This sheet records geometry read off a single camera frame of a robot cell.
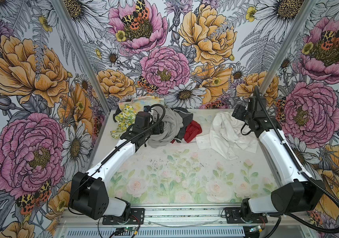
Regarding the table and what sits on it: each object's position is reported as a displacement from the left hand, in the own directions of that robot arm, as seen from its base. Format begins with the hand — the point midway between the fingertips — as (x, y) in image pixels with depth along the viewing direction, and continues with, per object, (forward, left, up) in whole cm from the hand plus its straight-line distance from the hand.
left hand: (157, 127), depth 84 cm
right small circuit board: (-46, -46, -21) cm, 68 cm away
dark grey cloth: (+18, -19, -12) cm, 29 cm away
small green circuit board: (-44, +12, -21) cm, 50 cm away
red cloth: (+12, -23, -18) cm, 31 cm away
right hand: (+2, -45, +9) cm, 46 cm away
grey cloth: (+9, -9, -7) cm, 14 cm away
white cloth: (+3, -43, -13) cm, 45 cm away
